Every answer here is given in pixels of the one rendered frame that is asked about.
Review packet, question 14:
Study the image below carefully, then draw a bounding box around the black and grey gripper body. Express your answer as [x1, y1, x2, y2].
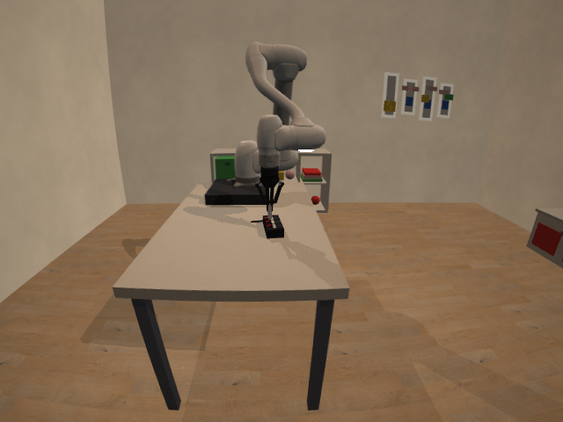
[260, 166, 280, 187]

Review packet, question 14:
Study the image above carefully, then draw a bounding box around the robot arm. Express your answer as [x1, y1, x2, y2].
[227, 42, 326, 188]

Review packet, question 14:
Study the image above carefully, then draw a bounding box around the black power strip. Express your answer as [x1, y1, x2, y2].
[251, 215, 284, 238]

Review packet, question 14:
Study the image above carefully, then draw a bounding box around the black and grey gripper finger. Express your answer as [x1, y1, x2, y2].
[270, 180, 284, 219]
[255, 180, 270, 219]

